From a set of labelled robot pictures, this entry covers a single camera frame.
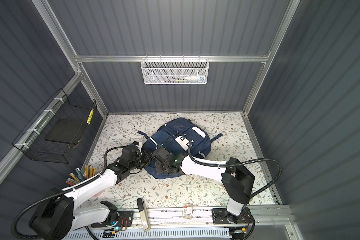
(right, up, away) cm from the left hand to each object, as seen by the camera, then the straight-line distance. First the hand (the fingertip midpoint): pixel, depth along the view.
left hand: (156, 154), depth 84 cm
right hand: (+1, -7, -3) cm, 7 cm away
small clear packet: (+17, -26, -10) cm, 33 cm away
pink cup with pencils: (-33, -7, -9) cm, 35 cm away
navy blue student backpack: (+13, +11, +10) cm, 20 cm away
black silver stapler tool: (-5, -25, -12) cm, 28 cm away
